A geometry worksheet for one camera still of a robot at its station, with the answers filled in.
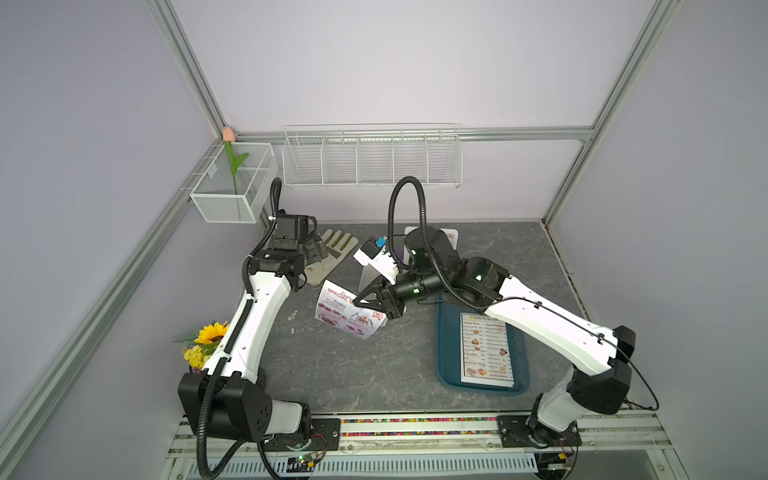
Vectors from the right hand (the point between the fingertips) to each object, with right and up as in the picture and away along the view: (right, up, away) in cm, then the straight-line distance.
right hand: (354, 302), depth 59 cm
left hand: (-16, +10, +20) cm, 28 cm away
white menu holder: (+26, +16, +32) cm, 44 cm away
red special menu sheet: (-4, -2, +3) cm, 6 cm away
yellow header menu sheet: (+34, -20, +28) cm, 49 cm away
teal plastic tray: (+24, -20, +28) cm, 41 cm away
